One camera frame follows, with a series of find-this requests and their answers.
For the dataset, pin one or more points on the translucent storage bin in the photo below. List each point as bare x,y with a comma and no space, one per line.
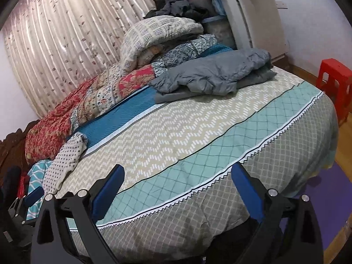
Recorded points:
219,26

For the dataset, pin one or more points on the red plastic stool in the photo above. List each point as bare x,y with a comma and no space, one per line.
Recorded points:
334,79

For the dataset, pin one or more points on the white standing air conditioner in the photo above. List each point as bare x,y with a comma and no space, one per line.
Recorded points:
256,24

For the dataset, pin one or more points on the dark clothes pile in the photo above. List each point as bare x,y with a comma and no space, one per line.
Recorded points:
178,8

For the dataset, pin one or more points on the beige leaf-print curtain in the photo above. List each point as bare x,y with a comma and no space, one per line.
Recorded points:
55,45

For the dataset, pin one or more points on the patterned teal grey bedspread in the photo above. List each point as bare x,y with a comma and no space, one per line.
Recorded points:
178,195

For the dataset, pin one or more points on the white dotted pillow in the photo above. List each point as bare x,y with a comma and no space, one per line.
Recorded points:
64,163

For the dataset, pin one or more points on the white wall socket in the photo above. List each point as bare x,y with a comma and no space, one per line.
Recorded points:
281,5

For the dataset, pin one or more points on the teal wave-pattern pillow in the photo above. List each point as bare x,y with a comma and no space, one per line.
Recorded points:
36,174

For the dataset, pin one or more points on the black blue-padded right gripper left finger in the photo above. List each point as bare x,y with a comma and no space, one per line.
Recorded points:
52,240

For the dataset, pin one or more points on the purple floor mat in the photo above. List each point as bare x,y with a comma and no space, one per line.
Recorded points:
330,194

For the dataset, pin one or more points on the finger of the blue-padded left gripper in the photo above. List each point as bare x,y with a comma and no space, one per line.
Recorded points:
34,196

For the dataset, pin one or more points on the grey puffer jacket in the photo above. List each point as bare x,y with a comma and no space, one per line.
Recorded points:
218,74

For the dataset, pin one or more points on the cream checked folded quilt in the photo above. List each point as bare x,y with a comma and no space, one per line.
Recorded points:
153,31

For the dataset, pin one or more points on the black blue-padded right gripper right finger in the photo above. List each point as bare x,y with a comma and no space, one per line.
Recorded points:
287,231

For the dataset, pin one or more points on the red floral patchwork quilt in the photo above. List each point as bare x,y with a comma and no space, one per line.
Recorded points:
100,94

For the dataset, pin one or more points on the dark wooden headboard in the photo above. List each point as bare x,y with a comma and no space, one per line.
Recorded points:
12,150

